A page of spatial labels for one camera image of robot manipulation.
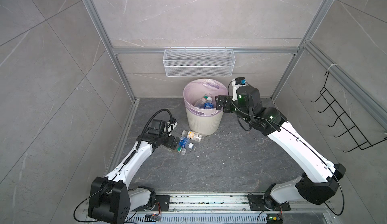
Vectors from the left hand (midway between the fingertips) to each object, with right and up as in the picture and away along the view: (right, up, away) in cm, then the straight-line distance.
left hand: (170, 133), depth 85 cm
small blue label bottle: (+7, -6, +3) cm, 10 cm away
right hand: (+28, +19, -17) cm, 38 cm away
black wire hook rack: (+81, 0, -27) cm, 86 cm away
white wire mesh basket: (+15, +46, +15) cm, 50 cm away
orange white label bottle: (+13, -2, +7) cm, 15 cm away
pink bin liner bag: (+14, +26, +5) cm, 30 cm away
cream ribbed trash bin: (+21, +7, 0) cm, 22 cm away
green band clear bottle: (+7, -11, +3) cm, 13 cm away
